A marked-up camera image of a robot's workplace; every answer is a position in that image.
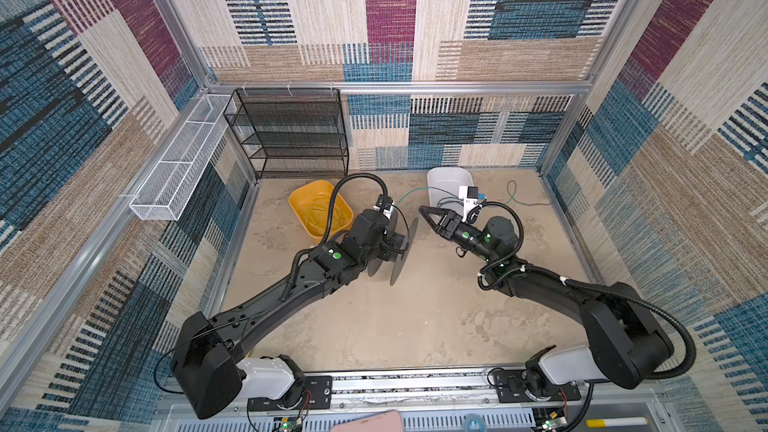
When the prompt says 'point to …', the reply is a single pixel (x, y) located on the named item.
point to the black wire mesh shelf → (291, 132)
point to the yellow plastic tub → (301, 198)
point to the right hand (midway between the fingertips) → (420, 216)
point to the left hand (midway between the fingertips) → (387, 225)
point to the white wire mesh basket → (168, 189)
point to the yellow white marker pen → (618, 421)
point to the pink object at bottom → (389, 421)
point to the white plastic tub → (444, 187)
